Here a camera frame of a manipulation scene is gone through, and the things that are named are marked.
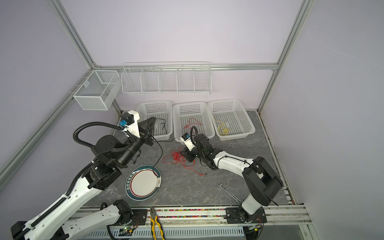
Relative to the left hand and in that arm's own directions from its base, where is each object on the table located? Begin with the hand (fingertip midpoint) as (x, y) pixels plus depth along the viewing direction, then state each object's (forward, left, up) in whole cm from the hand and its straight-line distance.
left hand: (154, 120), depth 58 cm
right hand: (+4, -9, -32) cm, 33 cm away
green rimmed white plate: (-9, +15, -43) cm, 47 cm away
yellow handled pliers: (-28, +7, -42) cm, 51 cm away
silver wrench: (-20, -35, -43) cm, 59 cm away
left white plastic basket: (+47, +9, -42) cm, 64 cm away
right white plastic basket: (+35, -45, -44) cm, 72 cm away
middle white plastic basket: (+40, -10, -42) cm, 59 cm away
